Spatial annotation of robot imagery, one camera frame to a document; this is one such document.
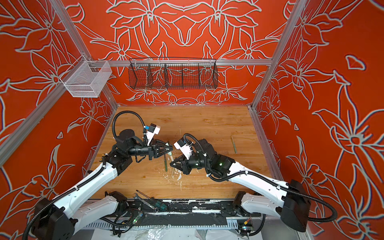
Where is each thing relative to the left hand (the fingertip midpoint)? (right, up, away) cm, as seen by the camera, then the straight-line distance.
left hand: (170, 148), depth 65 cm
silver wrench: (-8, -32, +8) cm, 34 cm away
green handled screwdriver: (-9, -30, +9) cm, 32 cm away
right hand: (-1, -8, 0) cm, 8 cm away
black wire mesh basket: (-3, +45, +35) cm, 57 cm away
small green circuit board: (+35, -38, +3) cm, 52 cm away
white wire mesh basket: (-56, +39, +28) cm, 74 cm away
